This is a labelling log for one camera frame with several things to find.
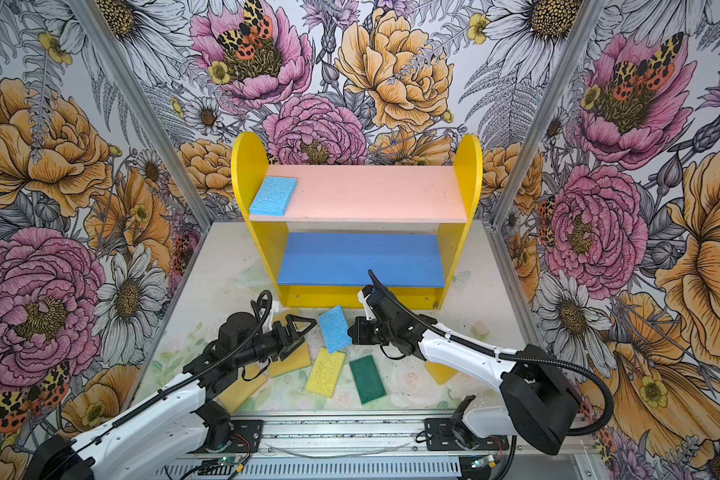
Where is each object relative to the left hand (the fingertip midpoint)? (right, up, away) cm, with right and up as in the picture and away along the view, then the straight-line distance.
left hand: (311, 338), depth 79 cm
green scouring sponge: (+15, -12, +3) cm, 19 cm away
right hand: (+10, -1, +1) cm, 10 cm away
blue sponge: (+5, +2, +5) cm, 8 cm away
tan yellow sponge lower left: (-19, -14, -2) cm, 24 cm away
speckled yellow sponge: (+3, -11, +5) cm, 12 cm away
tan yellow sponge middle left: (-5, -8, +5) cm, 10 cm away
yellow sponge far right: (+35, -12, +7) cm, 38 cm away
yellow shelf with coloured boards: (+25, +30, +40) cm, 56 cm away
